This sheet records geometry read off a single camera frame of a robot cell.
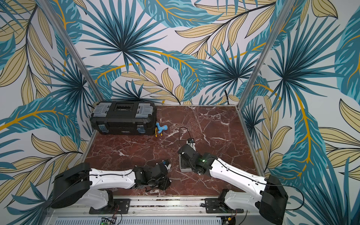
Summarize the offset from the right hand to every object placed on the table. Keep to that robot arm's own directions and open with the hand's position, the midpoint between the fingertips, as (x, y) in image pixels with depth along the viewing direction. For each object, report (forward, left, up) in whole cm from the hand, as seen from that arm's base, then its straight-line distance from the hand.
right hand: (184, 158), depth 79 cm
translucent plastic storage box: (-7, +1, +7) cm, 10 cm away
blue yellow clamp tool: (+26, +17, -8) cm, 32 cm away
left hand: (-12, +10, -10) cm, 19 cm away
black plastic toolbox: (+24, +37, +8) cm, 45 cm away
